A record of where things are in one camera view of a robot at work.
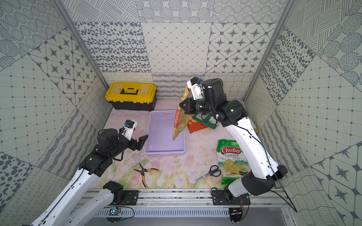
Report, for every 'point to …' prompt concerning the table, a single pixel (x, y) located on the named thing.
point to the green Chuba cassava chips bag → (233, 164)
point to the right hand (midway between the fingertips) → (180, 107)
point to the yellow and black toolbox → (132, 96)
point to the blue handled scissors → (214, 171)
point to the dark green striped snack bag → (206, 119)
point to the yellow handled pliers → (143, 170)
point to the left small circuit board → (113, 211)
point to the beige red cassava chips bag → (194, 125)
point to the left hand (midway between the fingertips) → (138, 129)
